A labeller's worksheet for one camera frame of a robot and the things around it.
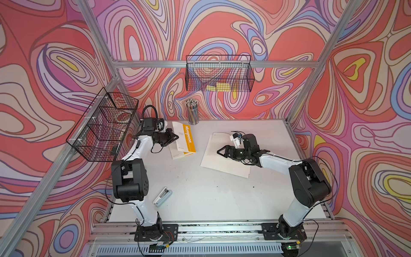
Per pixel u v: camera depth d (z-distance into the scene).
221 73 0.96
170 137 0.80
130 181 0.49
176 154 1.00
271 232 0.73
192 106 1.05
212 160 0.97
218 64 0.87
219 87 0.82
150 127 0.73
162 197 0.82
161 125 0.81
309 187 0.47
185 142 0.93
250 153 0.73
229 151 0.80
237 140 0.84
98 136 0.74
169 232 0.72
